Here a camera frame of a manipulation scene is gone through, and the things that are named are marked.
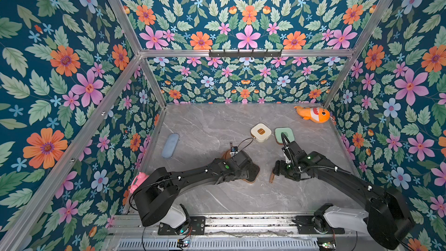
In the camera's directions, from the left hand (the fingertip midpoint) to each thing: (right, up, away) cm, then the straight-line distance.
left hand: (247, 172), depth 84 cm
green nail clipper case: (+26, +19, +20) cm, 38 cm away
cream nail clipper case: (+9, +18, +18) cm, 27 cm away
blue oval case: (-44, +11, +14) cm, 47 cm away
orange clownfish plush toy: (+44, +29, +20) cm, 56 cm away
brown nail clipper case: (-11, +7, +7) cm, 15 cm away
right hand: (+16, +1, -1) cm, 16 cm away
